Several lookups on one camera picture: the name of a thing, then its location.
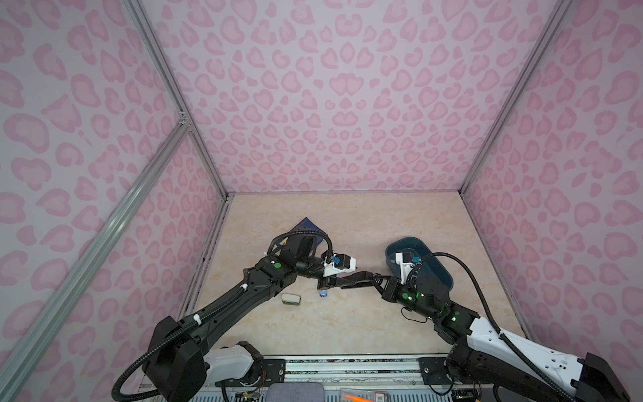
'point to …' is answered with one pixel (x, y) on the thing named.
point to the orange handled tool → (379, 397)
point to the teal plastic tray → (430, 265)
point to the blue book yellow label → (305, 225)
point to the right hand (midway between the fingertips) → (369, 280)
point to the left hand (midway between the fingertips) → (355, 269)
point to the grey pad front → (295, 392)
